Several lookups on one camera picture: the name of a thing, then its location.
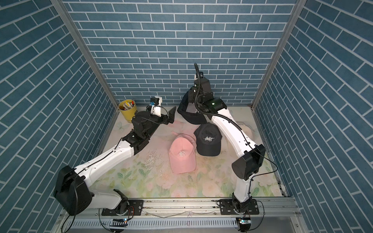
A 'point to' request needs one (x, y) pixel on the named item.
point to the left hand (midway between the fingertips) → (172, 105)
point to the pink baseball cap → (182, 154)
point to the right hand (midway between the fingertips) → (194, 90)
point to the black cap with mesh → (208, 137)
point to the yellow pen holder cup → (127, 108)
